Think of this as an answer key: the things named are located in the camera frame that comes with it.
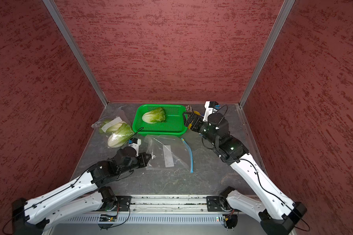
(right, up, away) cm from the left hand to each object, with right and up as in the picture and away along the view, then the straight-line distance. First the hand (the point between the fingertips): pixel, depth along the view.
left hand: (152, 159), depth 74 cm
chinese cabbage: (-23, +9, +16) cm, 29 cm away
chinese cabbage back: (-1, +24, +28) cm, 37 cm away
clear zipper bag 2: (+8, +1, +13) cm, 15 cm away
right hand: (+19, +22, -8) cm, 30 cm away
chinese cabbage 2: (-30, +14, +19) cm, 38 cm away
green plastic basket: (+10, +16, +32) cm, 37 cm away
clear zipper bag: (-31, +24, +32) cm, 51 cm away
